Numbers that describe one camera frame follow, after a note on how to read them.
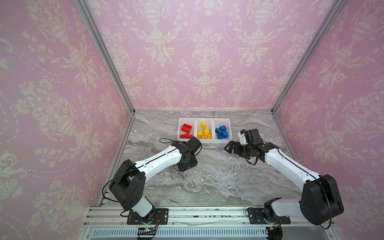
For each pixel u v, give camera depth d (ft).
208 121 3.54
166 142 2.15
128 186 1.42
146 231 2.40
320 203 1.35
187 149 2.00
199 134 3.38
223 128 3.48
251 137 2.22
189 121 3.57
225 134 3.39
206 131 3.45
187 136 3.37
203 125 3.54
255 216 2.41
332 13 2.31
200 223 2.39
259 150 2.03
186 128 3.50
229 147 2.60
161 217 2.43
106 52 2.82
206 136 3.35
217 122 3.48
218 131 3.45
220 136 3.36
